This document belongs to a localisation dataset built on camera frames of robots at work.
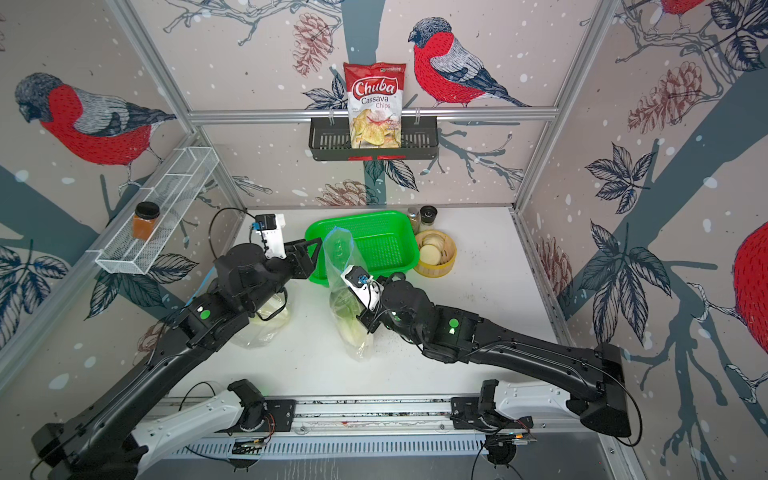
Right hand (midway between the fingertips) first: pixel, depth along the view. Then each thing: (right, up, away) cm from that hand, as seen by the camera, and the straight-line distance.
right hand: (352, 286), depth 64 cm
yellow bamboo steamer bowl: (+28, +6, +40) cm, 49 cm away
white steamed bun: (+21, +4, +33) cm, 40 cm away
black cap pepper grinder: (+22, +18, +40) cm, 49 cm away
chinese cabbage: (-14, -3, -8) cm, 16 cm away
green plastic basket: (+6, +8, +46) cm, 47 cm away
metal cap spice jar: (+17, +18, +42) cm, 48 cm away
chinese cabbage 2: (-2, -6, +3) cm, 7 cm away
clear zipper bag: (-5, +5, +17) cm, 19 cm away
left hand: (-8, +11, +1) cm, 14 cm away
